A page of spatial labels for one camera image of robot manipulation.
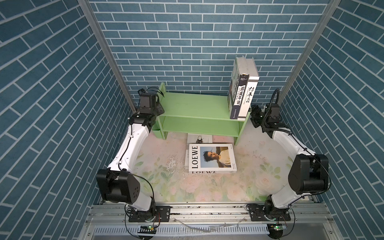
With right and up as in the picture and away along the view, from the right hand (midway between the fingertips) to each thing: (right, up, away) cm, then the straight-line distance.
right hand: (245, 109), depth 89 cm
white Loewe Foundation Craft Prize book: (-21, -29, -4) cm, 36 cm away
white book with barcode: (-28, -19, +10) cm, 36 cm away
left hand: (-51, +2, -8) cm, 52 cm away
